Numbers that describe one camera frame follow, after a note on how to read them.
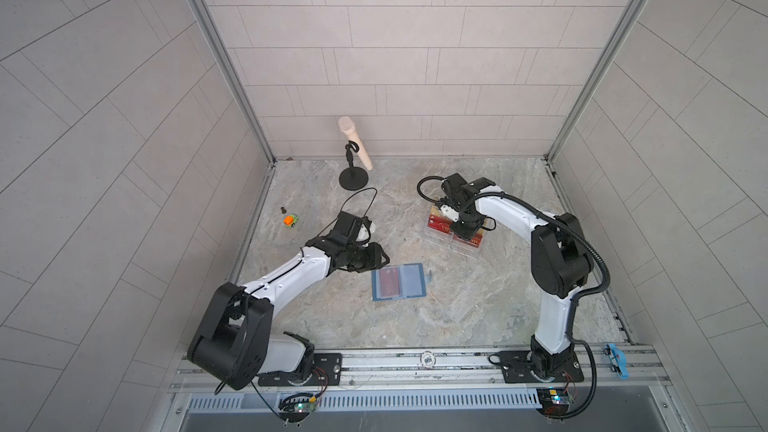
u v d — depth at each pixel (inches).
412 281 33.6
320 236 26.3
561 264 19.7
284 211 39.2
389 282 33.3
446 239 36.8
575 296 20.7
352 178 43.4
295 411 25.5
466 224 30.9
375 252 29.1
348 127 35.2
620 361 27.5
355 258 27.7
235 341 15.9
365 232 28.5
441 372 27.9
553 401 26.7
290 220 37.6
